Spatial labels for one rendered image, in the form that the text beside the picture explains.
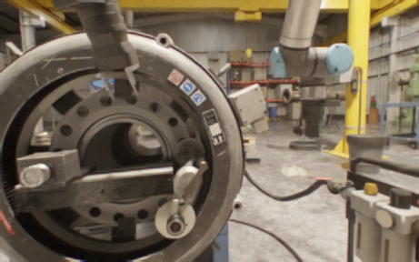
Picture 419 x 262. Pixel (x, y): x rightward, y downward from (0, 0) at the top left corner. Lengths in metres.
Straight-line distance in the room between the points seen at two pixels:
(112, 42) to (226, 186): 0.46
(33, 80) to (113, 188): 0.33
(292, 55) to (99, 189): 0.65
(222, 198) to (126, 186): 0.27
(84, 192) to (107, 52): 0.36
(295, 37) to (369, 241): 0.69
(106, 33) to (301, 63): 0.53
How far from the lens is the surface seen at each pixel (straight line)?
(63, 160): 0.60
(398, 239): 0.86
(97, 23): 0.47
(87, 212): 0.84
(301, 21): 0.68
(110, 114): 0.75
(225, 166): 0.64
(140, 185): 0.62
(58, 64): 0.67
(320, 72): 0.77
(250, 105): 0.67
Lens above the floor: 0.75
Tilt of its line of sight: 5 degrees down
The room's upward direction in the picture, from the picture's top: 1 degrees counter-clockwise
